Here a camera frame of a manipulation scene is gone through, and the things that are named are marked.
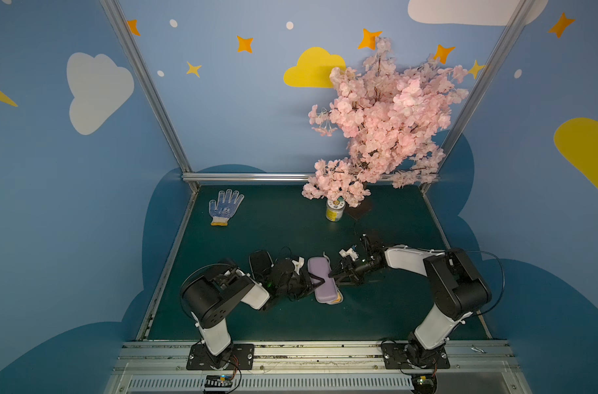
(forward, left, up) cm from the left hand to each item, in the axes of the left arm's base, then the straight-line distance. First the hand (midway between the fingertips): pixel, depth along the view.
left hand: (327, 280), depth 85 cm
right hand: (+2, -4, -1) cm, 4 cm away
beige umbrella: (-5, -4, -2) cm, 7 cm away
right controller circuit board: (-29, -29, -8) cm, 41 cm away
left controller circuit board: (-29, +33, -7) cm, 45 cm away
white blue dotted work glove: (+39, +45, -6) cm, 60 cm away
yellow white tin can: (+32, -4, +1) cm, 32 cm away
